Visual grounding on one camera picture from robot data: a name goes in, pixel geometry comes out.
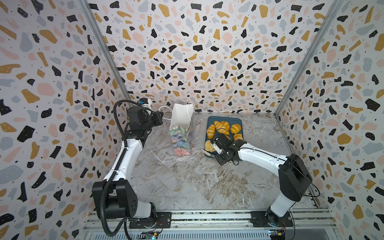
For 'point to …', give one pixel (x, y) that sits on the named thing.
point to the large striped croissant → (222, 127)
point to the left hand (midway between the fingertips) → (162, 109)
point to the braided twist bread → (238, 136)
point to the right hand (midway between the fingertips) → (218, 154)
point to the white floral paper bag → (180, 128)
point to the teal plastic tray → (231, 120)
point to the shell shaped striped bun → (235, 128)
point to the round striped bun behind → (225, 124)
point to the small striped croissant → (210, 131)
